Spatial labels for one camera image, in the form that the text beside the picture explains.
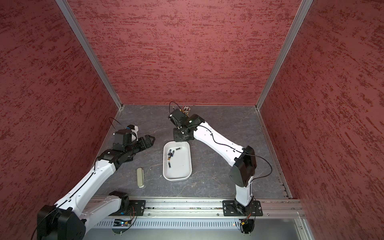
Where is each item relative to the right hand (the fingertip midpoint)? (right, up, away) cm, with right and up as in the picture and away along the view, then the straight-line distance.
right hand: (180, 140), depth 79 cm
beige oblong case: (-23, -21, +2) cm, 31 cm away
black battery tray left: (-9, -10, +16) cm, 20 cm away
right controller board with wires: (+33, -40, -9) cm, 52 cm away
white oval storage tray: (-3, -15, +11) cm, 18 cm away
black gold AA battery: (-9, -11, +13) cm, 19 cm away
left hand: (-18, -3, +3) cm, 19 cm away
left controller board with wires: (-29, -40, -8) cm, 50 cm away
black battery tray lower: (-8, -17, +9) cm, 20 cm away
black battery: (-4, -8, +16) cm, 18 cm away
